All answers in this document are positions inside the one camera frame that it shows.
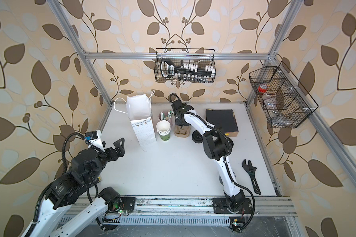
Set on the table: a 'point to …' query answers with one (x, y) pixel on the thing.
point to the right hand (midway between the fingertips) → (182, 123)
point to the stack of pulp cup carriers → (183, 132)
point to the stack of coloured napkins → (224, 118)
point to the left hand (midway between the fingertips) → (116, 140)
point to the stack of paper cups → (163, 129)
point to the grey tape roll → (221, 180)
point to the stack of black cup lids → (197, 137)
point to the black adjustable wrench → (251, 170)
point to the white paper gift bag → (139, 109)
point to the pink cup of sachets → (167, 115)
